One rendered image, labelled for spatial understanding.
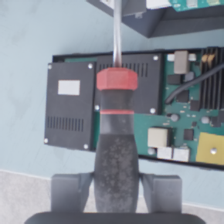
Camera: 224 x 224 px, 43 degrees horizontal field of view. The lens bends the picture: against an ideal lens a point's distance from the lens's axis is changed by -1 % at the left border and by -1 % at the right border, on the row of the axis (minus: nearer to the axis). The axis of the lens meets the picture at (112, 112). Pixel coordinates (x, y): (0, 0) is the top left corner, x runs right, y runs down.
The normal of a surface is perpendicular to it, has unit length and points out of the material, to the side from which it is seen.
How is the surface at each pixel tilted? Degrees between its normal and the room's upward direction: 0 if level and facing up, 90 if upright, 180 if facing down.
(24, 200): 0
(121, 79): 28
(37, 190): 0
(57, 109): 0
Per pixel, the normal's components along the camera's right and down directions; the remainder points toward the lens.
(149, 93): -0.49, -0.01
